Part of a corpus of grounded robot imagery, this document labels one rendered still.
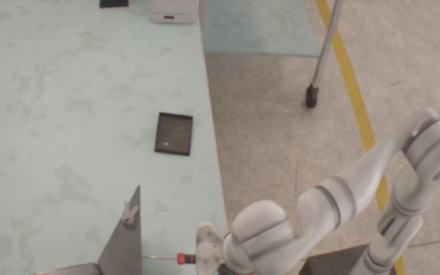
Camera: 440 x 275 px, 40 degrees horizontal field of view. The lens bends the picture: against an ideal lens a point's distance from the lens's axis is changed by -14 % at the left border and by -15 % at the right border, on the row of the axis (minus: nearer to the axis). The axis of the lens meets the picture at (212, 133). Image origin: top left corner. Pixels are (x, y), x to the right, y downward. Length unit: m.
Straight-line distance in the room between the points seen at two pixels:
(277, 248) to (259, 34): 2.17
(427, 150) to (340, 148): 2.07
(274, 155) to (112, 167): 1.47
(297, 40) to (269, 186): 0.65
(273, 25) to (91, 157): 1.65
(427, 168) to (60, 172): 0.87
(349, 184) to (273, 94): 2.27
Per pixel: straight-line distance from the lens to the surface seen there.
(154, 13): 1.86
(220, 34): 2.93
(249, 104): 3.09
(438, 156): 0.99
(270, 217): 0.86
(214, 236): 1.03
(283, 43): 2.96
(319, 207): 0.89
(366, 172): 0.93
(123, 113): 1.65
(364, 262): 1.52
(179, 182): 1.53
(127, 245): 1.19
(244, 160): 2.89
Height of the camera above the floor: 2.23
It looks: 49 degrees down
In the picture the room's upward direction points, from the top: 12 degrees clockwise
